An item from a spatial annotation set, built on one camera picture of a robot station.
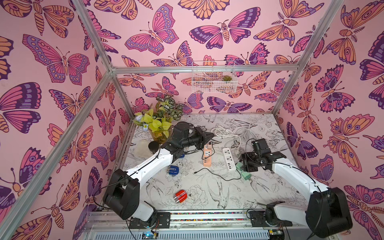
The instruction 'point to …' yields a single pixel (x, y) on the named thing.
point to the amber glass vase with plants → (158, 118)
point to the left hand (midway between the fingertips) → (216, 133)
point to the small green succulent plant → (226, 78)
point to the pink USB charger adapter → (209, 146)
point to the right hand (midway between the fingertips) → (237, 158)
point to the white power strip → (229, 162)
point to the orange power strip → (207, 162)
